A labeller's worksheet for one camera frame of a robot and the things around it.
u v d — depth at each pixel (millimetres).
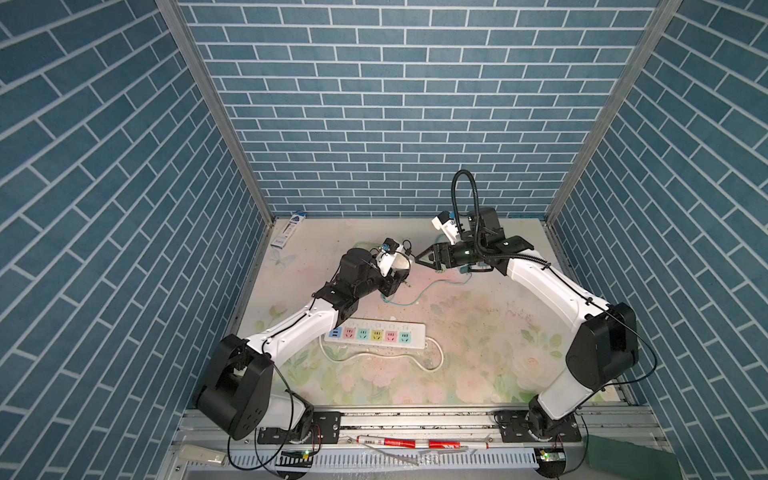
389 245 696
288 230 1155
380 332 871
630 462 704
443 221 743
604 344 441
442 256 707
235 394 415
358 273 635
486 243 652
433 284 1020
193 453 667
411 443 708
